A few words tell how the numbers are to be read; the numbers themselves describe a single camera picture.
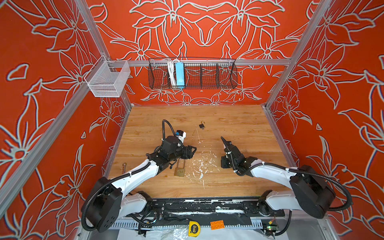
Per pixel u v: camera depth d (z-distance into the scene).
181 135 0.74
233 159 0.67
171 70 0.88
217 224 0.68
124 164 0.88
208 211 0.73
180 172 0.84
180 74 0.90
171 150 0.65
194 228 0.66
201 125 1.07
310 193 0.42
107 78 0.94
